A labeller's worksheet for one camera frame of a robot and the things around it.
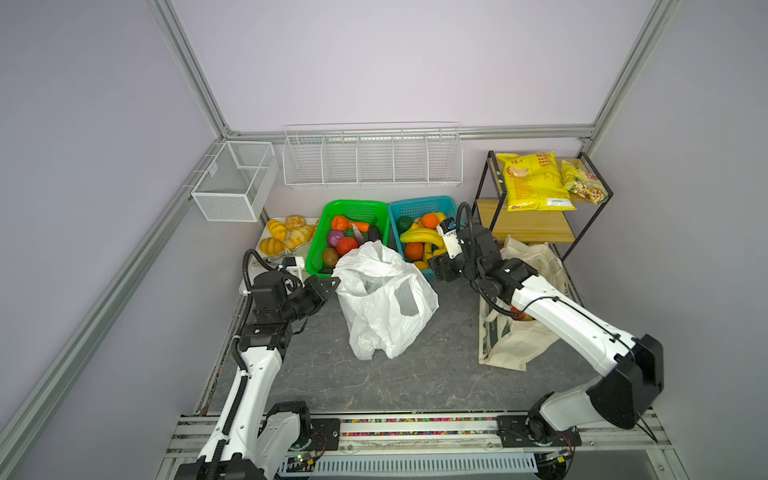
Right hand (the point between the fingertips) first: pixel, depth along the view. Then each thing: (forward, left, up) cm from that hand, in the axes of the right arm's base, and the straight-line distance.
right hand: (442, 255), depth 80 cm
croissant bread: (+20, +59, -19) cm, 65 cm away
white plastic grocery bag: (-11, +19, +6) cm, 23 cm away
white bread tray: (+19, +49, -20) cm, 56 cm away
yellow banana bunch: (+17, +3, -11) cm, 21 cm away
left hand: (-9, +26, 0) cm, 28 cm away
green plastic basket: (+38, +29, -18) cm, 51 cm away
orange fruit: (+16, +7, -18) cm, 25 cm away
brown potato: (+15, +36, -18) cm, 43 cm away
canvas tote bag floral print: (-21, -14, -8) cm, 26 cm away
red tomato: (+18, +31, -16) cm, 40 cm away
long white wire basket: (+37, +18, +8) cm, 42 cm away
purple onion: (+23, +36, -17) cm, 46 cm away
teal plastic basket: (+36, +5, -15) cm, 40 cm away
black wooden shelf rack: (+17, -32, -7) cm, 37 cm away
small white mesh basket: (+33, +69, 0) cm, 76 cm away
